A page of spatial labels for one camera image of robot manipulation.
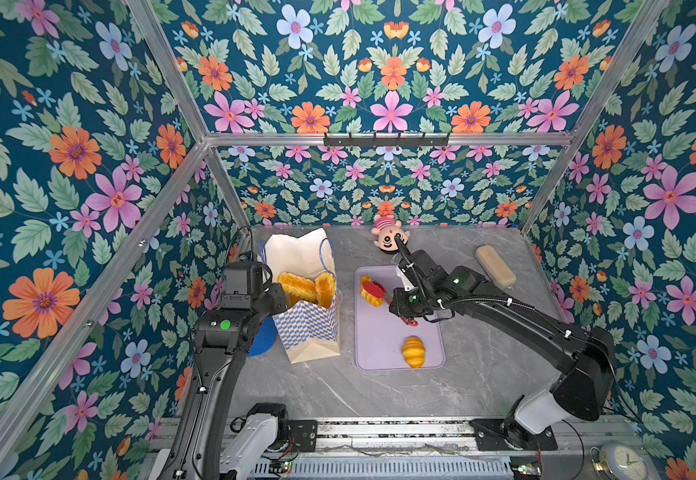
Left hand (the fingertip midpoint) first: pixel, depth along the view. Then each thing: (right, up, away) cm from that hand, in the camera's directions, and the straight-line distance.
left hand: (280, 284), depth 70 cm
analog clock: (+79, -40, -3) cm, 89 cm away
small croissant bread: (+34, -21, +16) cm, 44 cm away
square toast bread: (-1, -3, +20) cm, 20 cm away
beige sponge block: (+66, +2, +32) cm, 73 cm away
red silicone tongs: (+24, -3, +14) cm, 28 cm away
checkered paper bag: (+5, -13, +8) cm, 16 cm away
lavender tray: (+25, -19, +18) cm, 37 cm away
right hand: (+27, -6, +7) cm, 28 cm away
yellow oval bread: (+8, -3, +19) cm, 21 cm away
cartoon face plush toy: (+28, +17, +41) cm, 52 cm away
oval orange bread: (+23, -6, +14) cm, 28 cm away
